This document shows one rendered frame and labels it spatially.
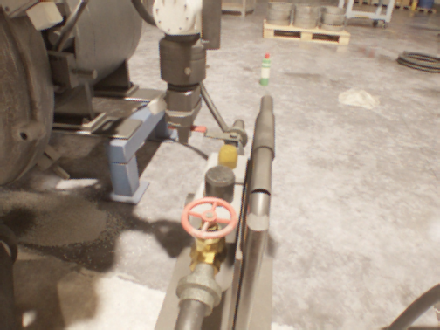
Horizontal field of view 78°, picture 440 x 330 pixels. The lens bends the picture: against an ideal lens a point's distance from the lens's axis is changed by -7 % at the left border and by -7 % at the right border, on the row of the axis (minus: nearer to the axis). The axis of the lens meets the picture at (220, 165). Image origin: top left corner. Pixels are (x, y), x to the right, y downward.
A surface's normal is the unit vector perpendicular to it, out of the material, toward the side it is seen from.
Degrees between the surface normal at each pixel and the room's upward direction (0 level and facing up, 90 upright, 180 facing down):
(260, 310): 0
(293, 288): 0
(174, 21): 90
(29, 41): 82
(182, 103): 90
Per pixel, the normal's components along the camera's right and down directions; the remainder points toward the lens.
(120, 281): 0.04, -0.82
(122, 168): -0.16, 0.55
